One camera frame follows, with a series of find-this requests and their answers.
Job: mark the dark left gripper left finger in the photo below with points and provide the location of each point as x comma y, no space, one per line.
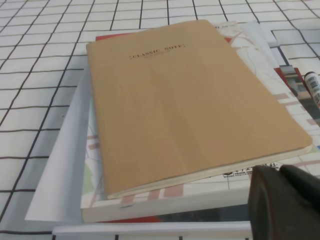
267,210

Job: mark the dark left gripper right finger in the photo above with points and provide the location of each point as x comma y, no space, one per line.
306,193

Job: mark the white red illustrated book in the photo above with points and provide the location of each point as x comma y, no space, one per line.
255,75

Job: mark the white marker black cap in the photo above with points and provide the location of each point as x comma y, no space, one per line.
312,81

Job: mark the tan classic notebook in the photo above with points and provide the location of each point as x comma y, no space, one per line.
180,105

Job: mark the white thin booklet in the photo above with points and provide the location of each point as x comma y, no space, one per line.
71,188

